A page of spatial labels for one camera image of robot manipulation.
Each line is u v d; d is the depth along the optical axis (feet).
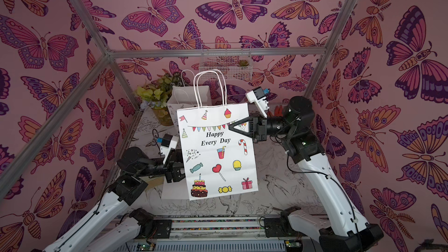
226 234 2.39
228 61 3.12
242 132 1.66
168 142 1.71
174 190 2.84
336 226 1.27
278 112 3.83
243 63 3.03
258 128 1.60
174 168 1.72
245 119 1.64
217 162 1.66
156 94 3.02
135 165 1.64
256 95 1.56
